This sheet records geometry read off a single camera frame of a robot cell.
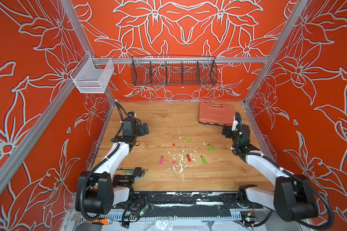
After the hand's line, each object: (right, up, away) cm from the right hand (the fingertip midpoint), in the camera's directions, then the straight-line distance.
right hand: (232, 123), depth 86 cm
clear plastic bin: (-90, +32, +7) cm, 96 cm away
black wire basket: (-38, +37, +14) cm, 55 cm away
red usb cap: (-36, -15, +9) cm, 40 cm away
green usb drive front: (-17, -22, +2) cm, 28 cm away
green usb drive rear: (-12, -16, +6) cm, 21 cm away
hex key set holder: (-57, -28, -4) cm, 64 cm away
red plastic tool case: (-4, +6, +20) cm, 21 cm away
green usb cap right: (-25, -12, +9) cm, 29 cm away
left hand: (-57, -1, +2) cm, 57 cm away
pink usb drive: (-43, -23, +2) cm, 49 cm away
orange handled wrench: (-69, -46, -18) cm, 85 cm away
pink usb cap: (-36, -24, +1) cm, 44 cm away
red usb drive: (-26, -22, +2) cm, 35 cm away
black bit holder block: (-65, -31, -8) cm, 72 cm away
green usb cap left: (-29, -12, +12) cm, 33 cm away
